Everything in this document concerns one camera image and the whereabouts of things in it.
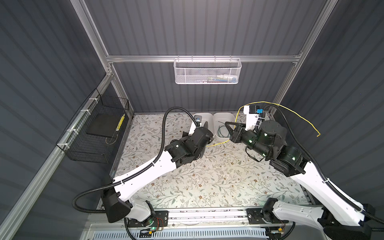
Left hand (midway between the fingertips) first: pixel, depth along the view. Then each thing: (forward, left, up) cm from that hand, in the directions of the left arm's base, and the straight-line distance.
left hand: (194, 131), depth 72 cm
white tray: (+33, -13, -25) cm, 44 cm away
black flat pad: (+7, +45, 0) cm, 45 cm away
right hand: (-7, -13, +12) cm, 19 cm away
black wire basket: (-6, +52, +2) cm, 53 cm away
